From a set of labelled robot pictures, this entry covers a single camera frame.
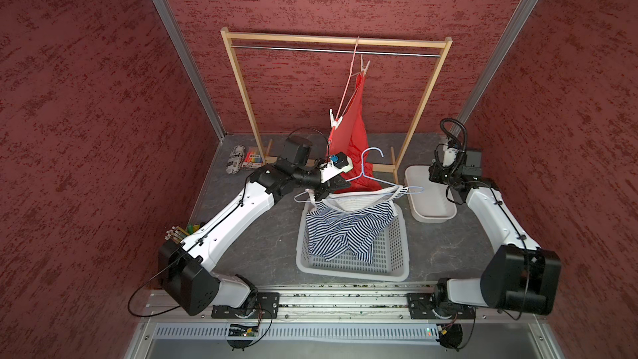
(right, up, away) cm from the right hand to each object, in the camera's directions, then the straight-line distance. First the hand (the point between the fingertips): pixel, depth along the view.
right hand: (431, 171), depth 87 cm
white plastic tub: (+3, -12, +10) cm, 16 cm away
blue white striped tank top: (-31, -18, 0) cm, 36 cm away
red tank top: (-29, +13, +8) cm, 33 cm away
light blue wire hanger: (-47, -8, -14) cm, 50 cm away
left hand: (-33, -3, -16) cm, 37 cm away
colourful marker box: (-71, +4, +23) cm, 75 cm away
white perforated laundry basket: (-16, -29, -4) cm, 33 cm away
